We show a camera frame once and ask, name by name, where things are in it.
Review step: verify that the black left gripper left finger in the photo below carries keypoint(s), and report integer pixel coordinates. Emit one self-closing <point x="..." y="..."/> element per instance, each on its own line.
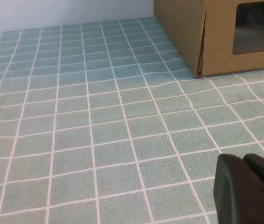
<point x="238" y="192"/>

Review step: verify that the cyan checkered tablecloth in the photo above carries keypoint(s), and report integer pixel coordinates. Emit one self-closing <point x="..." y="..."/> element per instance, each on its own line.
<point x="103" y="123"/>

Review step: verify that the brown cardboard shoebox shell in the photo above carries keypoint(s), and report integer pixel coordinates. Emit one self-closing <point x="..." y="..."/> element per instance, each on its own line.
<point x="183" y="22"/>

